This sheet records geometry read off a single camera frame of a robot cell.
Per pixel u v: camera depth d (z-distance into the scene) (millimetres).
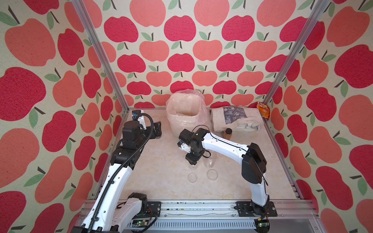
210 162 843
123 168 461
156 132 650
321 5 689
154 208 749
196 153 715
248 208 742
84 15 720
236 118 1033
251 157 473
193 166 863
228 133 957
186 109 1046
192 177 862
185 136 694
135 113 600
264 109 1116
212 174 873
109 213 393
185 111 1056
